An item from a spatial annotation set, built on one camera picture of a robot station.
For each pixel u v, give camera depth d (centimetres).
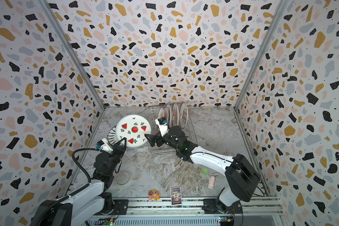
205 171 87
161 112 106
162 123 65
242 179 44
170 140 67
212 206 74
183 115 107
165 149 97
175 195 76
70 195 47
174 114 93
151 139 67
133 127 85
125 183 82
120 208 73
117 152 73
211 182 81
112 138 98
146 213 73
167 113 99
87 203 53
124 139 81
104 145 74
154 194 76
